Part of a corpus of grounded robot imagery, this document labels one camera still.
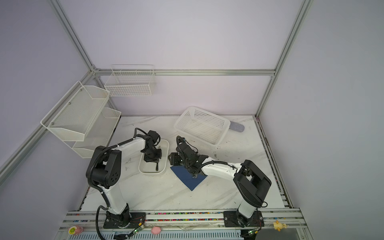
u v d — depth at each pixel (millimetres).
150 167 918
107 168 502
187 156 646
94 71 906
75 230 674
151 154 822
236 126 1106
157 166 928
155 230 700
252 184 447
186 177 882
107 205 575
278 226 676
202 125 1145
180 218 753
